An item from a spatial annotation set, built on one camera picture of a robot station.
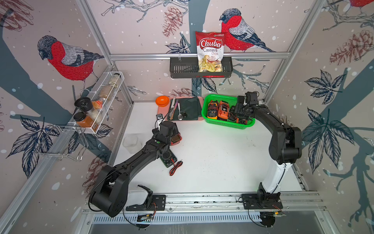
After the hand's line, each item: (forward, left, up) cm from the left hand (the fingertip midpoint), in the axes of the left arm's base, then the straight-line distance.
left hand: (170, 122), depth 87 cm
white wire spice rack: (+5, +35, +18) cm, 40 cm away
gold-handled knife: (+18, +3, -16) cm, 24 cm away
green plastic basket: (+5, -36, -9) cm, 38 cm away
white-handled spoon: (+18, -4, -16) cm, 25 cm away
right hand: (+16, -48, -3) cm, 50 cm away
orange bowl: (+31, +11, -13) cm, 36 cm away
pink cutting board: (+23, +10, -17) cm, 31 cm away
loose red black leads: (-24, -2, -15) cm, 28 cm away
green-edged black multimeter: (-16, +1, -15) cm, 22 cm away
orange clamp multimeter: (+19, -37, -9) cm, 43 cm away
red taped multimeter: (-4, -3, -13) cm, 14 cm away
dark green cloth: (+29, -13, -16) cm, 36 cm away
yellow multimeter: (+17, -28, -8) cm, 34 cm away
